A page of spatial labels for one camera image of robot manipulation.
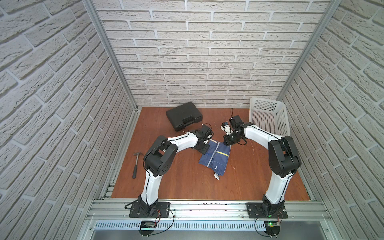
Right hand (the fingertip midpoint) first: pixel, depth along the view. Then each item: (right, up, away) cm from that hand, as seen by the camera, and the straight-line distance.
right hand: (227, 141), depth 96 cm
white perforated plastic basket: (+39, +19, +21) cm, 48 cm away
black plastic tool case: (-30, +18, +11) cm, 37 cm away
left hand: (-15, -4, 0) cm, 15 cm away
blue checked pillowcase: (-8, -9, -6) cm, 14 cm away
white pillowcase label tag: (-9, -17, -15) cm, 25 cm away
